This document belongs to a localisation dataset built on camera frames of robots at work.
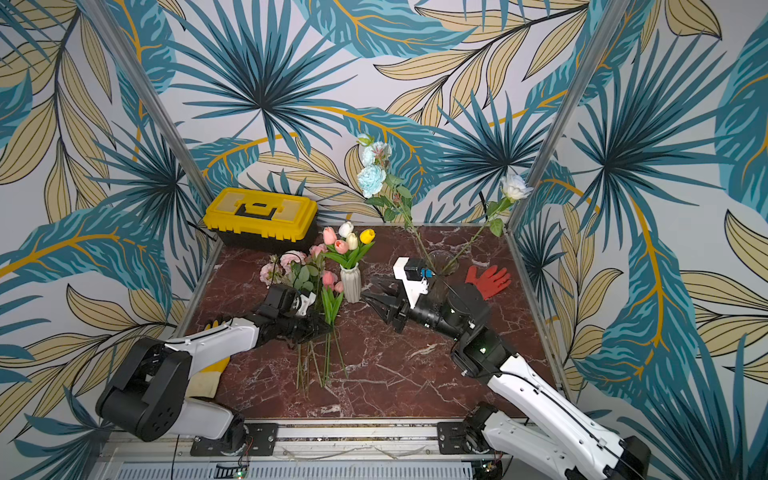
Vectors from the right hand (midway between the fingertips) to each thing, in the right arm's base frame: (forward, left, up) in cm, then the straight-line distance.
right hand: (368, 287), depth 59 cm
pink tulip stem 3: (+21, +14, -27) cm, 37 cm away
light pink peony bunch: (+28, +34, -32) cm, 54 cm away
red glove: (+25, -41, -37) cm, 61 cm away
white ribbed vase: (+17, +6, -24) cm, 30 cm away
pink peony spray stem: (+22, +21, -26) cm, 40 cm away
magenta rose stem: (+33, +19, -27) cm, 47 cm away
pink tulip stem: (+2, +14, -35) cm, 38 cm away
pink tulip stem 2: (+15, +12, -32) cm, 37 cm away
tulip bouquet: (+16, +6, -6) cm, 18 cm away
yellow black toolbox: (+39, +35, -19) cm, 56 cm away
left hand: (+5, +12, -31) cm, 33 cm away
